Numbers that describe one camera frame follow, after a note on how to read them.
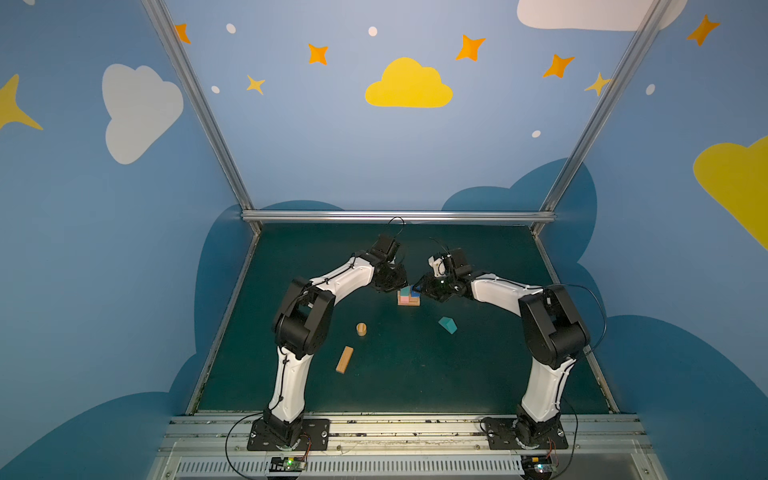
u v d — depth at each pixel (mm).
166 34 714
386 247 787
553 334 513
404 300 982
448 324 931
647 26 718
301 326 535
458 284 749
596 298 923
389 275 835
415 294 962
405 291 954
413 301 981
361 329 907
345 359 861
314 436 739
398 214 843
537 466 713
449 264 806
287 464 705
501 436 744
